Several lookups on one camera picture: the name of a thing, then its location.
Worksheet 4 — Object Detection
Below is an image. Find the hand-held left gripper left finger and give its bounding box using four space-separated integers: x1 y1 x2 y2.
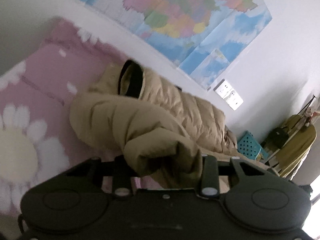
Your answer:
67 155 133 197

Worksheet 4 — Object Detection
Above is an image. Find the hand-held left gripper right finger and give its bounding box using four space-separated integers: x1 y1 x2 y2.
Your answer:
198 155 268 198

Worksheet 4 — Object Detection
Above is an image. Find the beige down jacket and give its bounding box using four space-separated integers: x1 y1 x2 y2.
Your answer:
69 59 272 189

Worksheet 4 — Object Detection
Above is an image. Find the clothes rack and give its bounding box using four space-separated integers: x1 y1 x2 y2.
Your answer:
262 94 320 170

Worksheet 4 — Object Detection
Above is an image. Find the teal perforated plastic basket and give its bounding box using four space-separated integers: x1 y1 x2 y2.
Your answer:
237 131 263 161

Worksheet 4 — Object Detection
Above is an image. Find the black handbag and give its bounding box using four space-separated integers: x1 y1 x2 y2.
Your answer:
266 127 291 148

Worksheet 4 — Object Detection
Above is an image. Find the olive green hanging garment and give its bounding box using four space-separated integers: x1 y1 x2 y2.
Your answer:
274 114 317 179

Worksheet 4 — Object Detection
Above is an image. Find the pink floral bedsheet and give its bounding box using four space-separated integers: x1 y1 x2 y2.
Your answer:
0 16 155 217

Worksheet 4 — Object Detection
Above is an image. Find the white wall socket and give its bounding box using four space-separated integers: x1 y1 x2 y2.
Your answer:
221 87 238 104
213 79 232 97
227 94 244 111

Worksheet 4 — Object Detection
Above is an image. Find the colourful wall map poster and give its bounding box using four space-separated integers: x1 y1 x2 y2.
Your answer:
50 0 273 90

